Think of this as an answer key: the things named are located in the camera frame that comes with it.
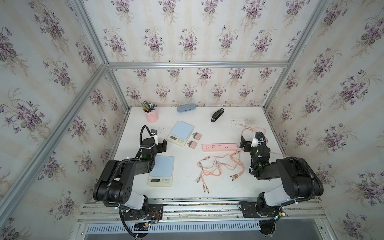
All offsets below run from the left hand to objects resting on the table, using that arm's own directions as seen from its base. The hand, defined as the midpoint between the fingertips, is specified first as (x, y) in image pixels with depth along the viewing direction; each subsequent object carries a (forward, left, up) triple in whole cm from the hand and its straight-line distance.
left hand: (157, 139), depth 93 cm
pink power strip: (-4, -41, -4) cm, 41 cm away
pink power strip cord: (+8, -75, -5) cm, 75 cm away
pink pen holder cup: (+20, +7, -1) cm, 21 cm away
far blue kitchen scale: (+8, -14, -4) cm, 17 cm away
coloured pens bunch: (+24, +9, +5) cm, 26 cm away
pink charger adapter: (-1, -22, -5) cm, 23 cm away
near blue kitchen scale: (-19, -5, -8) cm, 21 cm away
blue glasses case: (+34, -17, -4) cm, 38 cm away
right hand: (-1, -60, +5) cm, 60 cm away
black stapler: (+23, -42, -2) cm, 48 cm away
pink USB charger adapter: (+6, -26, -4) cm, 27 cm away
